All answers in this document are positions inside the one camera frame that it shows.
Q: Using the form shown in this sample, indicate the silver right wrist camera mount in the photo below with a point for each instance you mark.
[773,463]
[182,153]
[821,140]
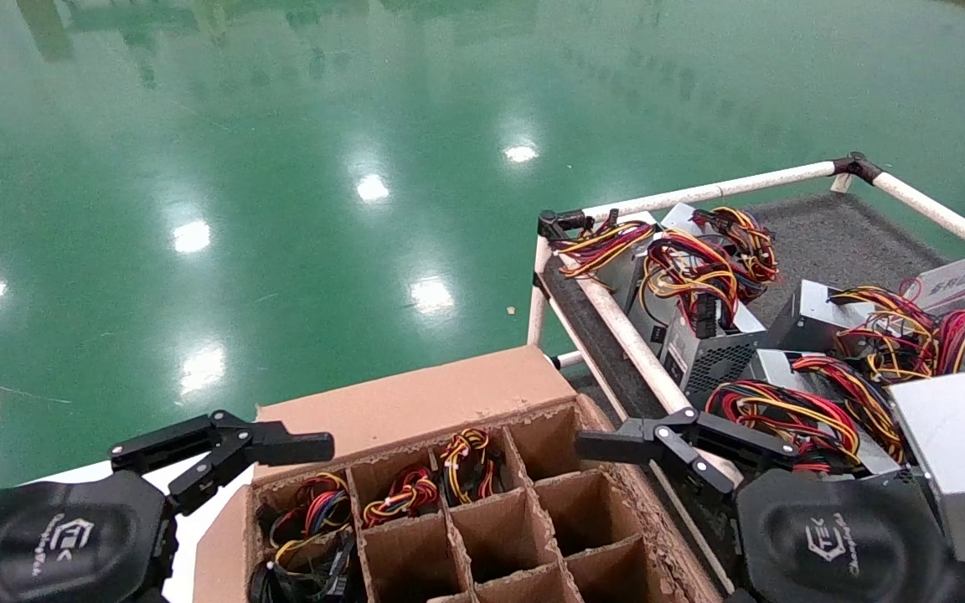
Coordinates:
[960,444]

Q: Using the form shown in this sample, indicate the black pipe corner connector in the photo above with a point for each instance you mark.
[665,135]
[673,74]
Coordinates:
[855,166]
[562,224]

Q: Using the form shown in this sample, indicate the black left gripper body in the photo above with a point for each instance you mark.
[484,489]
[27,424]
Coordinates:
[55,536]

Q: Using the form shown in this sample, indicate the white pipe cart frame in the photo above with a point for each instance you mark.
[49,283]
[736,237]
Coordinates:
[625,331]

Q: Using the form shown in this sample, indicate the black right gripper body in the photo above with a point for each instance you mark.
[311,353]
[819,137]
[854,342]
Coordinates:
[843,536]

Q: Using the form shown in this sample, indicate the brown cardboard box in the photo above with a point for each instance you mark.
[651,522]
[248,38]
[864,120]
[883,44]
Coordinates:
[415,402]

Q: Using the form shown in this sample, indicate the brown cardboard divider grid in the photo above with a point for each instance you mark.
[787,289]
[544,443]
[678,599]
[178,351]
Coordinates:
[451,515]

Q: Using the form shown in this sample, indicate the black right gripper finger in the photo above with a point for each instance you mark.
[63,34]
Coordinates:
[616,444]

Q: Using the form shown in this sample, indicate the dark grey felt cart deck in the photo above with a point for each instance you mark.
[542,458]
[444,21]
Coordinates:
[834,239]

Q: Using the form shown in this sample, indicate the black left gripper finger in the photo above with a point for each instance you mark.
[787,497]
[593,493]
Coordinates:
[298,448]

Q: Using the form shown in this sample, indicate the white label card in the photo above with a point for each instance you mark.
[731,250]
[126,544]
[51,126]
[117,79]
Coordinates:
[956,280]

